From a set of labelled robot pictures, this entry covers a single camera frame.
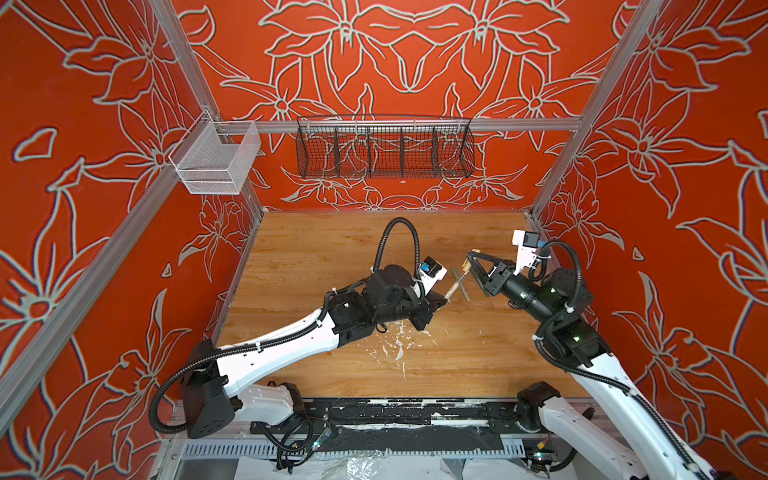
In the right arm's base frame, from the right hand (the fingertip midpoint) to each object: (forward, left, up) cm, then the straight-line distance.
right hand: (465, 256), depth 63 cm
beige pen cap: (-1, 0, -2) cm, 2 cm away
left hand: (-5, +4, -8) cm, 11 cm away
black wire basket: (+52, +19, -6) cm, 56 cm away
